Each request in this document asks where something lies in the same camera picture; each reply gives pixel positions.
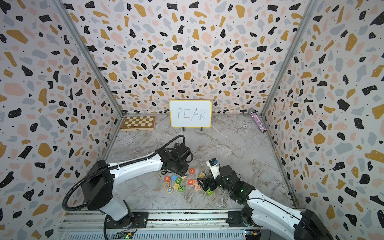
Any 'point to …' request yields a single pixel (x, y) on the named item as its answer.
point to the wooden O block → (169, 190)
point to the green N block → (181, 188)
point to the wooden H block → (195, 182)
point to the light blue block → (174, 177)
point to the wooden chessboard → (138, 123)
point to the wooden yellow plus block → (176, 186)
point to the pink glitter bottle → (261, 127)
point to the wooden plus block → (202, 175)
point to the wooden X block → (166, 184)
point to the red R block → (192, 171)
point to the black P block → (176, 145)
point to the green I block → (209, 193)
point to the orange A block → (190, 182)
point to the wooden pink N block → (197, 187)
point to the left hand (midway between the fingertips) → (187, 170)
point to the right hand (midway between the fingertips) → (204, 176)
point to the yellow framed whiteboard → (191, 113)
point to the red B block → (167, 179)
